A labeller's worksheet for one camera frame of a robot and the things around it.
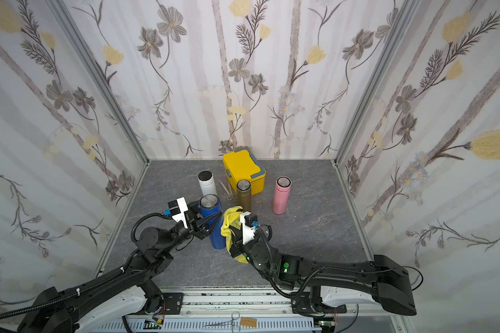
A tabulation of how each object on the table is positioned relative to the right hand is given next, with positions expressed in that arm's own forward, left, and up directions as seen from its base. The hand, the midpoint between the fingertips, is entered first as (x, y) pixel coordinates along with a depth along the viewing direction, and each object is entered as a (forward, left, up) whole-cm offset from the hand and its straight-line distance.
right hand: (230, 229), depth 66 cm
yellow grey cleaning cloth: (+3, -1, +3) cm, 4 cm away
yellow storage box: (+38, -1, -14) cm, 41 cm away
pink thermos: (+22, -19, -6) cm, 30 cm away
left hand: (+3, +4, +8) cm, 9 cm away
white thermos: (+23, +12, -6) cm, 27 cm away
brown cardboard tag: (-24, -7, -23) cm, 34 cm away
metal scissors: (-26, -3, -25) cm, 36 cm away
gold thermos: (+19, -3, -10) cm, 22 cm away
